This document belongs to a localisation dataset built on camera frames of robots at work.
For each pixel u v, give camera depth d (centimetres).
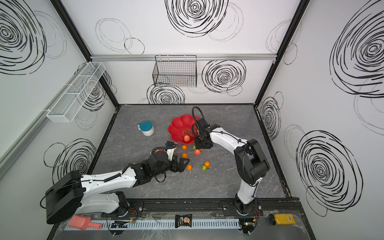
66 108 72
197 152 91
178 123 107
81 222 68
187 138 97
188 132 100
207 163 87
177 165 70
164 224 77
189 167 84
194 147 92
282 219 68
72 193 41
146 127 97
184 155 91
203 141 65
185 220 69
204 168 86
